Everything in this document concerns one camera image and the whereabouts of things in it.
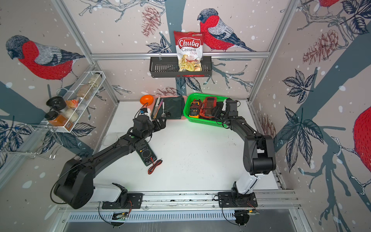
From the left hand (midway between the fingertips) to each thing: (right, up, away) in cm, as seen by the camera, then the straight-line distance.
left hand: (163, 117), depth 85 cm
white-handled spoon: (-4, 0, +25) cm, 26 cm away
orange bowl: (-20, +14, +33) cm, 41 cm away
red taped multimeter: (+28, +4, +13) cm, 31 cm away
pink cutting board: (+12, +8, +29) cm, 32 cm away
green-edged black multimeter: (-12, -23, +3) cm, 26 cm away
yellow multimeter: (+19, +4, +18) cm, 27 cm away
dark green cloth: (+4, +9, +33) cm, 34 cm away
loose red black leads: (-4, -28, 0) cm, 28 cm away
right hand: (+32, +4, +10) cm, 34 cm away
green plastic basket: (+31, -4, +11) cm, 33 cm away
